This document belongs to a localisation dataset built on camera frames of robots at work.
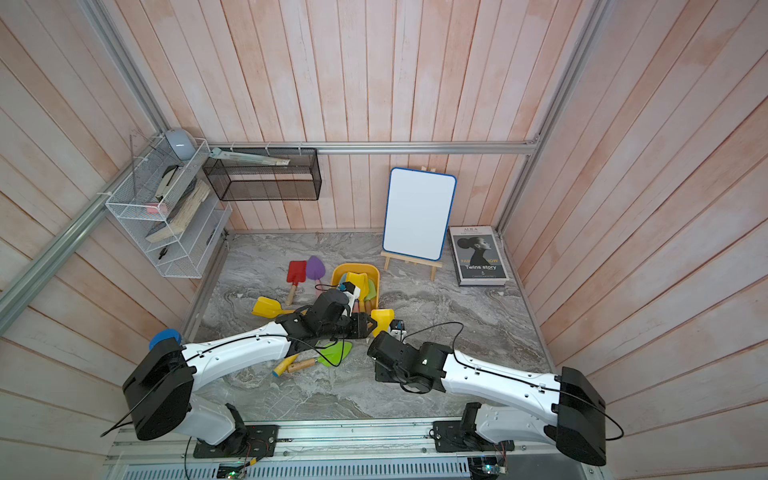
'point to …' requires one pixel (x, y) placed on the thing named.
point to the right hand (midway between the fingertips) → (379, 366)
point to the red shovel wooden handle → (296, 273)
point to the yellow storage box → (372, 271)
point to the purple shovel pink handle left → (315, 270)
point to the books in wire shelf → (185, 207)
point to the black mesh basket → (300, 180)
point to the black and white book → (477, 256)
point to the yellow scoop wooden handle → (383, 317)
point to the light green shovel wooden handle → (372, 291)
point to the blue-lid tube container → (166, 333)
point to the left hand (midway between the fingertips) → (371, 329)
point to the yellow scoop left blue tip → (268, 308)
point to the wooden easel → (433, 264)
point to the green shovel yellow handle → (283, 366)
